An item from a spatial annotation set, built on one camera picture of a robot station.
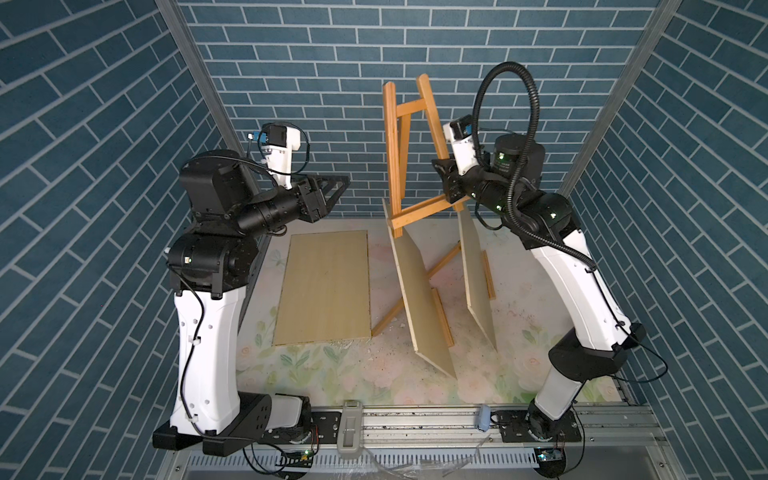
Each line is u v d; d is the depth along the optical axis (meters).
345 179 0.49
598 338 0.42
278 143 0.42
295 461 0.72
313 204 0.44
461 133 0.47
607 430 0.76
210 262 0.34
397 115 0.50
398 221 0.54
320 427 0.74
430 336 0.85
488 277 1.00
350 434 0.70
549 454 0.73
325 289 0.99
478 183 0.49
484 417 0.74
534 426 0.66
